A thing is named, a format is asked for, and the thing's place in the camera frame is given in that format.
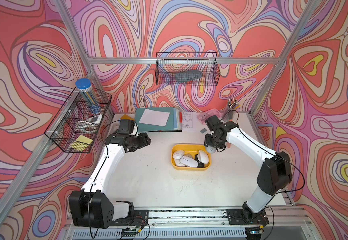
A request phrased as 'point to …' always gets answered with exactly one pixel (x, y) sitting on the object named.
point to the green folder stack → (174, 122)
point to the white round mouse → (177, 163)
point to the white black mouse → (202, 158)
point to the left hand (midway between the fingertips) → (147, 141)
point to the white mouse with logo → (189, 161)
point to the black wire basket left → (74, 128)
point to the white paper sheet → (155, 117)
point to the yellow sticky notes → (81, 143)
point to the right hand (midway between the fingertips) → (211, 147)
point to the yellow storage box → (191, 149)
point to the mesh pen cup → (231, 113)
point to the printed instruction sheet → (189, 121)
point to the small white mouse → (178, 154)
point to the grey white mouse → (211, 149)
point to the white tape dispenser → (89, 124)
